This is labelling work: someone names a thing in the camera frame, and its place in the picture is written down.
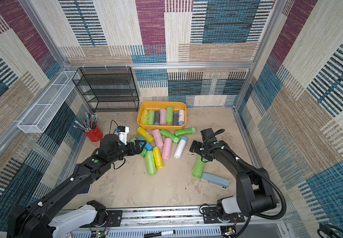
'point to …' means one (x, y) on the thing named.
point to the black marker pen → (160, 233)
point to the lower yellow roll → (158, 157)
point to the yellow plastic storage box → (157, 105)
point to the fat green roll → (198, 167)
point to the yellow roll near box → (142, 132)
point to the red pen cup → (95, 135)
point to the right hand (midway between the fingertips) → (198, 153)
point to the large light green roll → (151, 117)
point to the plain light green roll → (169, 115)
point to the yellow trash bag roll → (144, 117)
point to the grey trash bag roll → (176, 118)
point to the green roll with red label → (191, 130)
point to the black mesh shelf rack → (108, 89)
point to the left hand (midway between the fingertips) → (141, 142)
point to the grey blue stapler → (222, 184)
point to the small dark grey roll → (156, 120)
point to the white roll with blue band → (180, 147)
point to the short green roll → (173, 138)
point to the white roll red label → (181, 117)
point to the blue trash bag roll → (146, 146)
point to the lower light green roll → (150, 163)
